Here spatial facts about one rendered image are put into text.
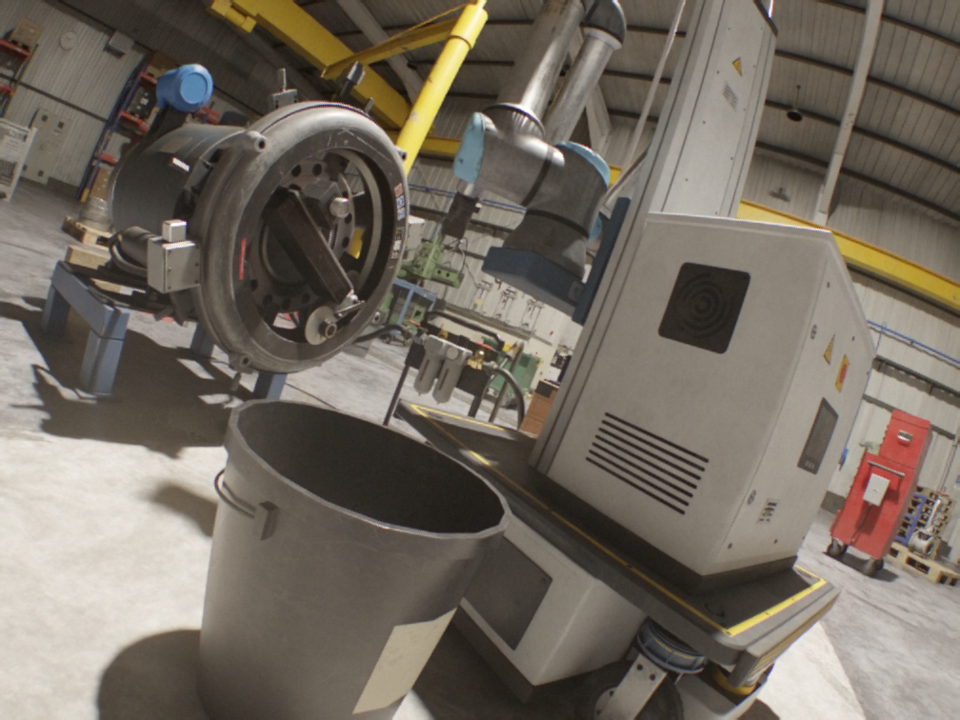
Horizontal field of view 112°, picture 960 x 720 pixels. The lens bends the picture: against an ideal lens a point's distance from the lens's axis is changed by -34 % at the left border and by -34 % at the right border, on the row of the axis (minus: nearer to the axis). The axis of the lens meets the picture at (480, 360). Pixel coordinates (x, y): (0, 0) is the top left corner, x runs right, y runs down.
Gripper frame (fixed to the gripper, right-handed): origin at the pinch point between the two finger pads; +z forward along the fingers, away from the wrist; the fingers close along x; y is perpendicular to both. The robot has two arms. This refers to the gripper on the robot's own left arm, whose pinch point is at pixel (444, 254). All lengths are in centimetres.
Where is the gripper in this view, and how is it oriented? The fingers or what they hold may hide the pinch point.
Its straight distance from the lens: 157.1
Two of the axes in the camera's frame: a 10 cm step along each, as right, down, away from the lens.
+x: -8.7, -2.1, -4.4
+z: -4.2, 7.9, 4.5
